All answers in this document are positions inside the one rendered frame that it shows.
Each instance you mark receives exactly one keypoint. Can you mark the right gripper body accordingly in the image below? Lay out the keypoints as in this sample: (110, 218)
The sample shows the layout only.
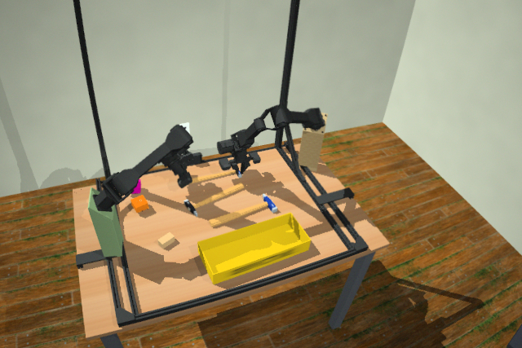
(185, 178)

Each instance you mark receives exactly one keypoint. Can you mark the tan wooden block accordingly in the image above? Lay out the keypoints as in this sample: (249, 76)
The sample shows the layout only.
(166, 240)

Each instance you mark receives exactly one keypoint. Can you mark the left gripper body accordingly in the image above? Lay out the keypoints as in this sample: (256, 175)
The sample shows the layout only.
(240, 157)

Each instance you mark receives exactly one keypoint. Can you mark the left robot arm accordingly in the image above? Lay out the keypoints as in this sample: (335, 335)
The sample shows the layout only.
(281, 117)

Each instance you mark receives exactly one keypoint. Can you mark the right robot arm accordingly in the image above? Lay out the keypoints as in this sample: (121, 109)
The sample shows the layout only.
(124, 183)

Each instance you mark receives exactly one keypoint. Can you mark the orange box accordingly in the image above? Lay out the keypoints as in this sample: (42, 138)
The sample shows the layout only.
(139, 203)

